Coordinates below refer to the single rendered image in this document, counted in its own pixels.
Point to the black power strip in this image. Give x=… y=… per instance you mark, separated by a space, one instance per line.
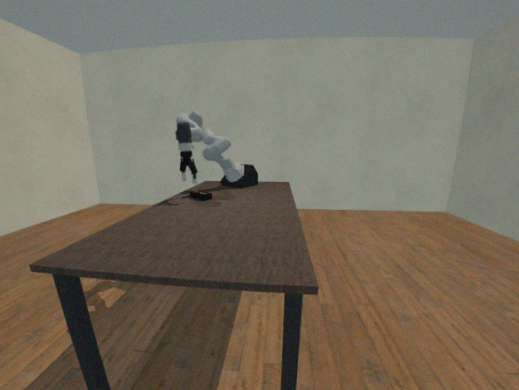
x=202 y=196

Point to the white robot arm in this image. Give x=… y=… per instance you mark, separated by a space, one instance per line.
x=188 y=132

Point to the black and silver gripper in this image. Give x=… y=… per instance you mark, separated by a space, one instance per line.
x=186 y=160

